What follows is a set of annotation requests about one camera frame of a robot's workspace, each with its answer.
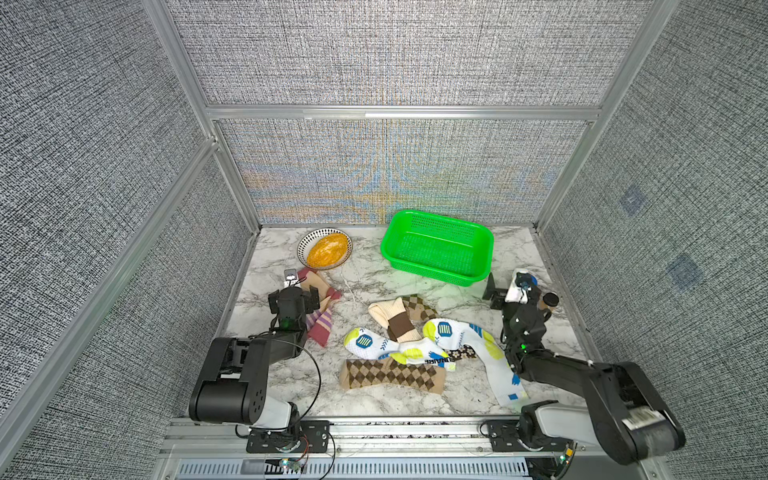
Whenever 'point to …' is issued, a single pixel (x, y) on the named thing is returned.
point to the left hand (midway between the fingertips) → (299, 285)
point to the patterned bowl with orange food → (324, 248)
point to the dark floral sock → (465, 351)
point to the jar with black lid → (550, 300)
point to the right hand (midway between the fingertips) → (512, 271)
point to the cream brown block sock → (392, 315)
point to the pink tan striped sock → (319, 322)
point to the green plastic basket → (445, 249)
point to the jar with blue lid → (525, 280)
